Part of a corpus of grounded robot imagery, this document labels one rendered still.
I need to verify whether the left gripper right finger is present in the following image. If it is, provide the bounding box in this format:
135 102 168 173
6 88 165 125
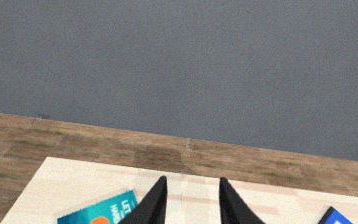
219 177 266 224

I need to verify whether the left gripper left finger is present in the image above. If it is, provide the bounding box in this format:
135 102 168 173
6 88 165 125
117 176 168 224

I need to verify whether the blue notebook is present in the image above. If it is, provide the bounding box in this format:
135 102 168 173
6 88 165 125
317 206 353 224

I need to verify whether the teal paperback book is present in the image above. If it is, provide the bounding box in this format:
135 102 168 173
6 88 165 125
57 190 138 224

